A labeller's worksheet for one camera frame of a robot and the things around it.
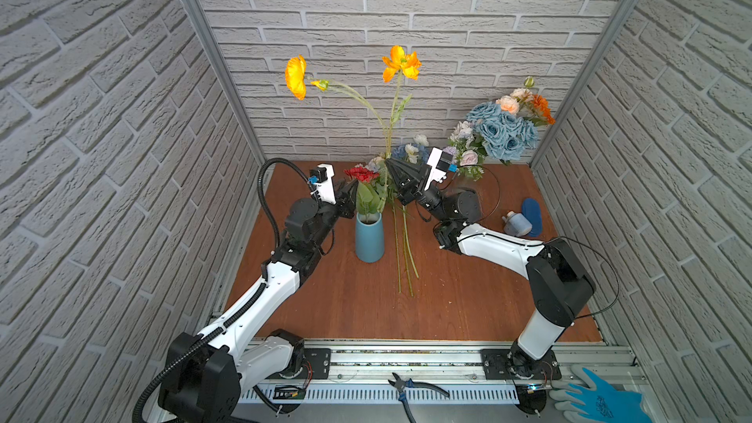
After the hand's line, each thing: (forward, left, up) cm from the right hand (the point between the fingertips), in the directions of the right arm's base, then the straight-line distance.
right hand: (392, 160), depth 64 cm
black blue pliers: (-38, 0, -40) cm, 55 cm away
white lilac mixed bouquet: (+18, -25, -15) cm, 34 cm away
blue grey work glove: (-45, -47, -40) cm, 76 cm away
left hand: (+4, +9, -9) cm, 13 cm away
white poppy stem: (+37, -11, -30) cm, 48 cm away
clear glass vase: (+13, -27, -19) cm, 35 cm away
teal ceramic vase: (-4, +7, -26) cm, 27 cm away
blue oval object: (+11, -52, -40) cm, 67 cm away
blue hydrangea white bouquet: (+37, -6, -32) cm, 50 cm away
